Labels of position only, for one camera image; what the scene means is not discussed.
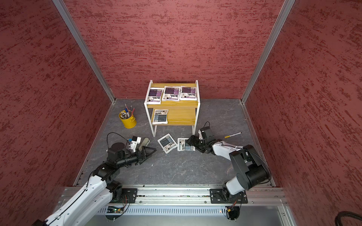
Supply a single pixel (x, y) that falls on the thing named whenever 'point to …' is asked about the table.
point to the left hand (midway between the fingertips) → (153, 156)
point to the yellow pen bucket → (129, 123)
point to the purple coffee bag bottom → (188, 93)
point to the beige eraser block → (144, 143)
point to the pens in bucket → (127, 113)
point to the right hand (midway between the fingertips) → (189, 146)
